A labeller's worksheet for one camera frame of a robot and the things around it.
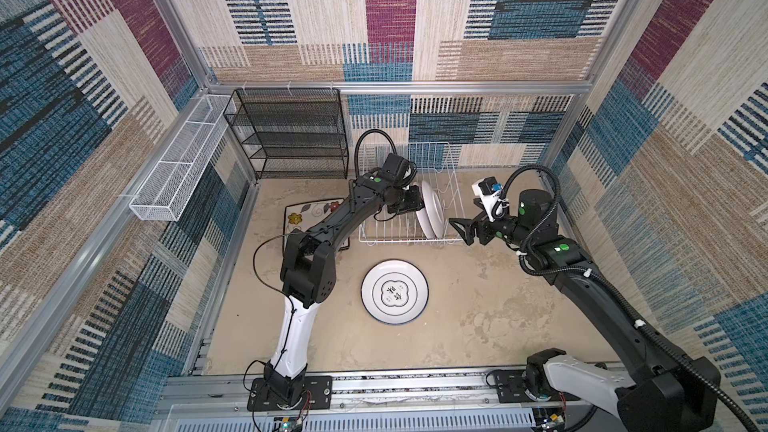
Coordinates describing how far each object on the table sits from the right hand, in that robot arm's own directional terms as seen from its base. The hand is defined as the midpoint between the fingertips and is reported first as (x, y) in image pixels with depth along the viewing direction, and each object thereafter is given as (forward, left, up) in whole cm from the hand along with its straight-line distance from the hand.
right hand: (464, 214), depth 76 cm
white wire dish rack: (+41, 0, -23) cm, 47 cm away
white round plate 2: (+7, +9, -12) cm, 16 cm away
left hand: (+12, +8, -9) cm, 17 cm away
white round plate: (-9, +18, -25) cm, 32 cm away
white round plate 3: (+11, +6, -11) cm, 16 cm away
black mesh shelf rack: (+45, +53, -9) cm, 71 cm away
